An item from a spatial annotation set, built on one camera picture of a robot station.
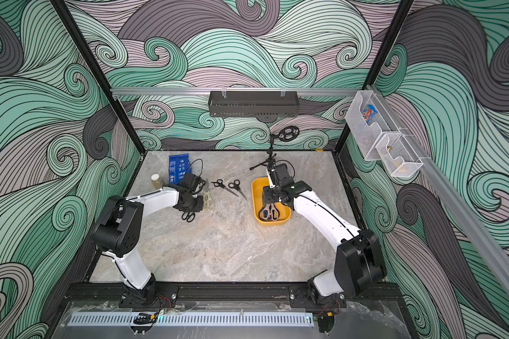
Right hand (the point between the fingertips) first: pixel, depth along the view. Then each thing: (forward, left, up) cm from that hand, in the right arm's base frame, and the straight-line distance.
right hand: (273, 192), depth 86 cm
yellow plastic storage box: (+11, +6, -11) cm, 17 cm away
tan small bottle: (+10, +54, -5) cm, 55 cm away
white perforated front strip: (-42, +27, -14) cm, 52 cm away
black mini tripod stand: (+25, -7, +11) cm, 28 cm away
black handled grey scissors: (-3, +38, -14) cm, 41 cm away
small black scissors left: (+15, +26, -14) cm, 33 cm away
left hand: (+2, +34, -12) cm, 36 cm away
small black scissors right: (+15, +17, -15) cm, 27 cm away
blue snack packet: (+25, +48, -11) cm, 55 cm away
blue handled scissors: (-3, -1, -12) cm, 12 cm away
